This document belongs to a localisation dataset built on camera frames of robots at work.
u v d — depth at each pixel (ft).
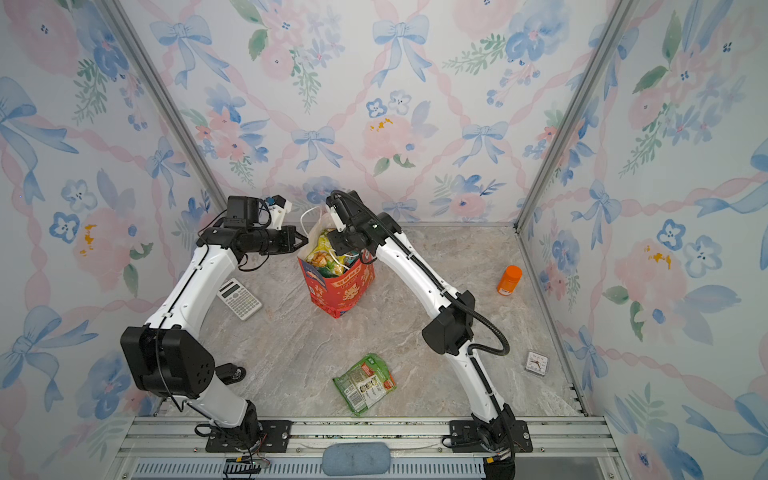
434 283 1.82
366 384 2.68
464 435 2.43
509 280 3.12
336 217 2.21
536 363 2.75
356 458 2.26
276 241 2.35
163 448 2.44
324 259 2.67
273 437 2.42
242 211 2.06
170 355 1.41
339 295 2.73
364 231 1.95
